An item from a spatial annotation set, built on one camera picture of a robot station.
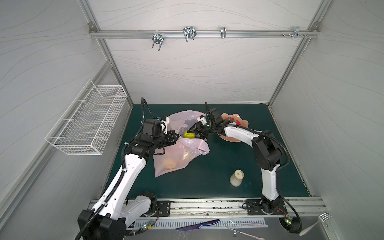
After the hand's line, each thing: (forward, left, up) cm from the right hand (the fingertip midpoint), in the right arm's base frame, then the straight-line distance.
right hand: (188, 133), depth 87 cm
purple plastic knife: (-44, -7, -13) cm, 46 cm away
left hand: (-9, +4, +10) cm, 14 cm away
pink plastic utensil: (-45, -30, -12) cm, 55 cm away
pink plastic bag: (-13, +1, +3) cm, 13 cm away
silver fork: (-37, -68, -14) cm, 79 cm away
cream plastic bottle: (-23, -27, -5) cm, 36 cm away
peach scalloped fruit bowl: (+17, -37, -10) cm, 42 cm away
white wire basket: (-9, +46, +19) cm, 51 cm away
